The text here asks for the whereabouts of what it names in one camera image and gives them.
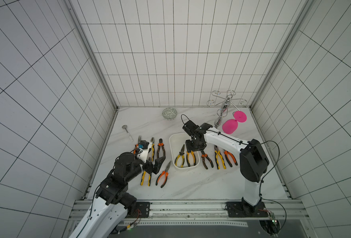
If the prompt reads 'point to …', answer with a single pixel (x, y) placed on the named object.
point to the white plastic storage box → (177, 141)
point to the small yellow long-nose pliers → (181, 153)
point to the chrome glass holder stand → (223, 112)
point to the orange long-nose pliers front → (166, 172)
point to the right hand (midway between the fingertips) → (186, 150)
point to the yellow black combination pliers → (217, 152)
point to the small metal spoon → (124, 127)
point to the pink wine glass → (230, 126)
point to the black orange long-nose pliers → (203, 155)
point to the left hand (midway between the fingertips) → (155, 156)
